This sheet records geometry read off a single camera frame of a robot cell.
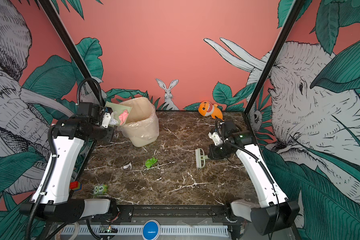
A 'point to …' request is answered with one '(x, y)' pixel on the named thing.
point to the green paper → (149, 162)
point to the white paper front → (113, 121)
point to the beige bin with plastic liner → (142, 127)
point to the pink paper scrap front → (123, 117)
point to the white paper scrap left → (126, 166)
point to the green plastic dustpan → (119, 109)
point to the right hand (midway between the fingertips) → (207, 153)
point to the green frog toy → (100, 189)
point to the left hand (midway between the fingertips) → (109, 131)
